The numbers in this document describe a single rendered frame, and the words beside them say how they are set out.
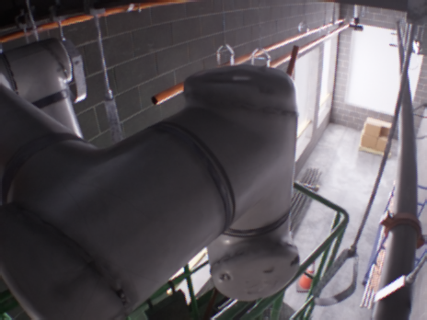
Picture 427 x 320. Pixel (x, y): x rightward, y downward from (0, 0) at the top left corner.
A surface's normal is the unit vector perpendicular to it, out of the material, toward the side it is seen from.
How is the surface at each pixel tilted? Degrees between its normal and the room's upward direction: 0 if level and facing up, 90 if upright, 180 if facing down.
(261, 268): 90
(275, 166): 87
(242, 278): 96
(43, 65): 77
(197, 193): 58
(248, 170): 69
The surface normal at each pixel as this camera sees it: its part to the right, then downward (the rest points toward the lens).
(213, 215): 0.75, 0.18
